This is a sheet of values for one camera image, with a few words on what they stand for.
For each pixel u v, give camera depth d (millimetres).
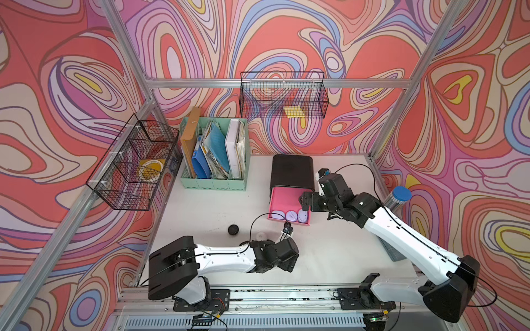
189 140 806
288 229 716
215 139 931
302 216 821
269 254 616
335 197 549
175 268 427
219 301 724
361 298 673
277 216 821
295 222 821
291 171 941
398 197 802
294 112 908
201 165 930
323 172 677
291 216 827
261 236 875
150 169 702
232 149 916
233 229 901
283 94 964
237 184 1019
